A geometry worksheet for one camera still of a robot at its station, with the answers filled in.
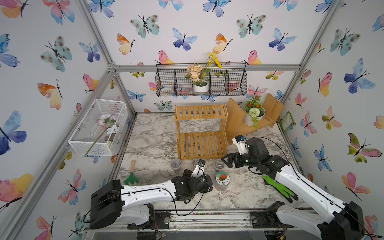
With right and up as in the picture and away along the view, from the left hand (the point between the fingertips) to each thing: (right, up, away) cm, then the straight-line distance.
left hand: (202, 177), depth 80 cm
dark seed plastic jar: (+10, +5, +7) cm, 13 cm away
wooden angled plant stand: (+21, +27, +13) cm, 37 cm away
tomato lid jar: (+10, -2, -1) cm, 10 cm away
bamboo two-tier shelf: (0, +14, +22) cm, 26 cm away
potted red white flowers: (+32, +35, +11) cm, 49 cm away
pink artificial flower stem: (-48, +29, -6) cm, 56 cm away
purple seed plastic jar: (-15, +5, +7) cm, 17 cm away
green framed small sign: (+63, +30, +31) cm, 77 cm away
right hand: (+14, +12, -2) cm, 18 cm away
